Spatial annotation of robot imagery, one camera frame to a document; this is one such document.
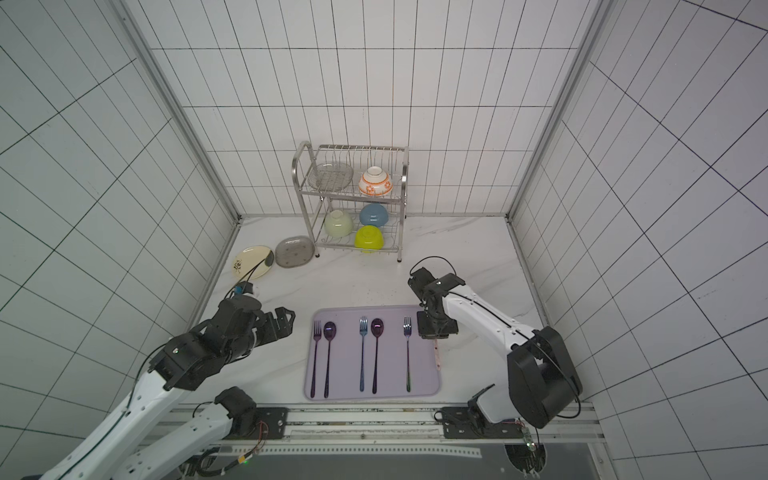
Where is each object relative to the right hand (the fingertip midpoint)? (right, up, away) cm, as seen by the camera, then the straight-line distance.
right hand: (424, 334), depth 83 cm
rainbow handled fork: (-4, 0, +7) cm, 8 cm away
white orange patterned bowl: (-14, +44, +3) cm, 46 cm away
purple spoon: (-28, -1, +5) cm, 28 cm away
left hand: (-39, +5, -10) cm, 40 cm away
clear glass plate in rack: (-29, +47, +12) cm, 57 cm away
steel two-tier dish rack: (-21, +40, +7) cm, 46 cm away
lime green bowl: (-17, +27, +18) cm, 37 cm away
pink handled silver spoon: (+3, -4, -4) cm, 7 cm away
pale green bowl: (-29, +32, +24) cm, 49 cm away
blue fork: (-18, 0, +7) cm, 19 cm away
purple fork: (-32, -1, +5) cm, 32 cm away
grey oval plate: (-45, +22, +26) cm, 57 cm away
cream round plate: (-61, +19, +24) cm, 68 cm away
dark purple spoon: (-14, 0, +5) cm, 14 cm away
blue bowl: (-16, +36, +28) cm, 49 cm away
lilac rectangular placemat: (-16, -6, +3) cm, 17 cm away
